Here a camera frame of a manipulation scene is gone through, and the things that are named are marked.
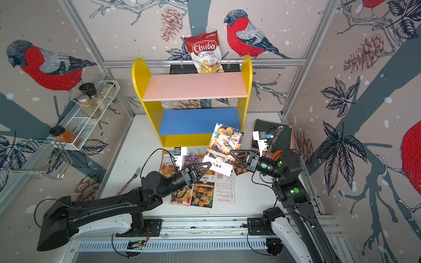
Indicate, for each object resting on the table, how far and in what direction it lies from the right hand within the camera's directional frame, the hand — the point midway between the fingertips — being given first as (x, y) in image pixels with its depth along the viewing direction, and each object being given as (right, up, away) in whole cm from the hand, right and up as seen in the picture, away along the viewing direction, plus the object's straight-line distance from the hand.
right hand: (231, 153), depth 59 cm
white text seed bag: (-1, -24, +27) cm, 36 cm away
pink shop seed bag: (-34, -15, +34) cm, 50 cm away
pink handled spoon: (+39, +8, +52) cm, 65 cm away
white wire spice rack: (-69, +9, +15) cm, 71 cm away
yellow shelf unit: (-26, +26, +64) cm, 74 cm away
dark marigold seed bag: (-12, -25, +27) cm, 38 cm away
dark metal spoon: (+34, +9, +53) cm, 63 cm away
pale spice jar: (-63, +29, +26) cm, 74 cm away
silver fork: (-50, -17, +32) cm, 62 cm away
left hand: (-7, -4, -3) cm, 9 cm away
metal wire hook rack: (-70, -2, 0) cm, 70 cm away
